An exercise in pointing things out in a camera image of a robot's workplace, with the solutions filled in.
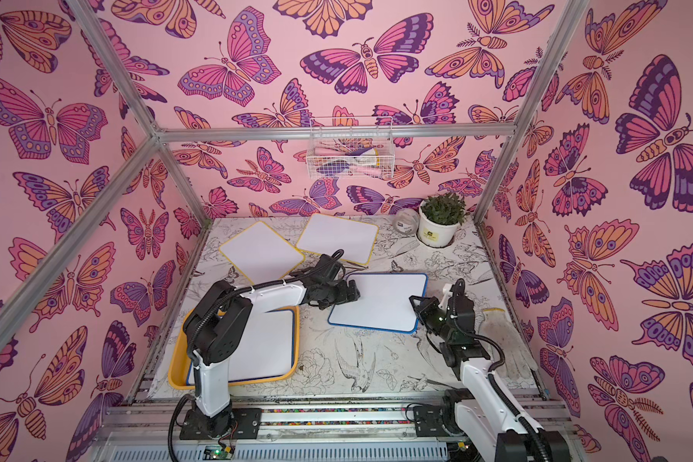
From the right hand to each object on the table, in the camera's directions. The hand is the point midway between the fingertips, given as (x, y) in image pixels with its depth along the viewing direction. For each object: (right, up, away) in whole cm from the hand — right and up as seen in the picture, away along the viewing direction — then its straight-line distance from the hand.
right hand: (411, 295), depth 83 cm
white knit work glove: (+31, -19, 0) cm, 37 cm away
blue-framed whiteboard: (-8, -2, +2) cm, 8 cm away
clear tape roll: (+5, +24, +34) cm, 42 cm away
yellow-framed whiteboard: (-28, +19, +33) cm, 48 cm away
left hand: (-16, -2, +11) cm, 20 cm away
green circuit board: (-51, -38, -11) cm, 64 cm away
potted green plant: (+13, +24, +16) cm, 32 cm away
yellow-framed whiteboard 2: (-52, +11, +27) cm, 59 cm away
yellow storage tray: (-66, -17, -3) cm, 68 cm away
